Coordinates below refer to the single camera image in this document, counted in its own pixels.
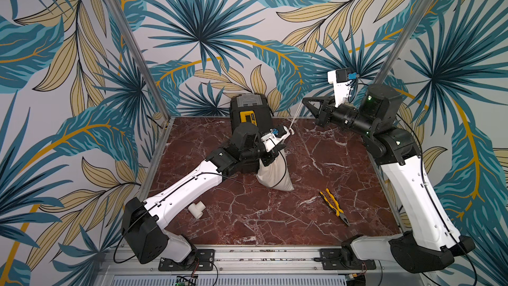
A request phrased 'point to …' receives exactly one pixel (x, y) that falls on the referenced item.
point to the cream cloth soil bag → (276, 175)
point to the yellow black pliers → (338, 210)
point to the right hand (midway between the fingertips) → (289, 106)
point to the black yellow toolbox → (252, 108)
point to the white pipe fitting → (196, 209)
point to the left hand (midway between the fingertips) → (280, 147)
